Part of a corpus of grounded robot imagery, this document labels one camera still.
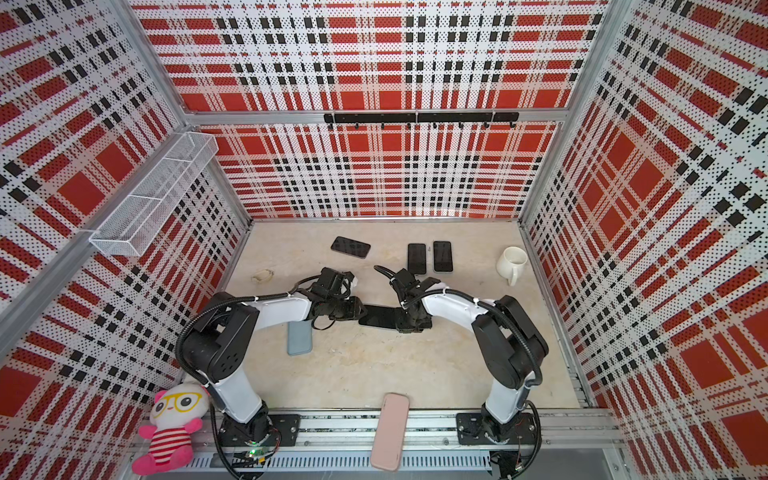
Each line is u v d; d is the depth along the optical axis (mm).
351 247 1140
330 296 772
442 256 1140
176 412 704
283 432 736
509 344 468
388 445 708
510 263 985
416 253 1133
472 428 734
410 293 687
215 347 479
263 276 1041
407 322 782
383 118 883
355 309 840
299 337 896
